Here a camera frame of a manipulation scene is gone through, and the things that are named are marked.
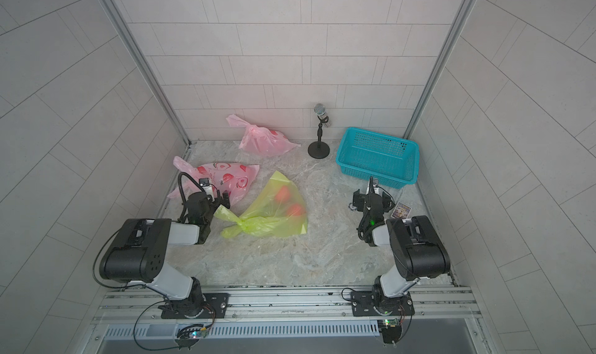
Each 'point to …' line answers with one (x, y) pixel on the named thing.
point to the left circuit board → (188, 335)
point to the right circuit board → (391, 330)
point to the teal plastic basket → (392, 161)
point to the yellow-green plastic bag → (281, 213)
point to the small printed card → (401, 211)
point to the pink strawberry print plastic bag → (233, 177)
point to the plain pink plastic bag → (261, 140)
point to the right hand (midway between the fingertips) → (371, 188)
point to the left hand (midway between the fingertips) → (219, 188)
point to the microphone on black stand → (320, 149)
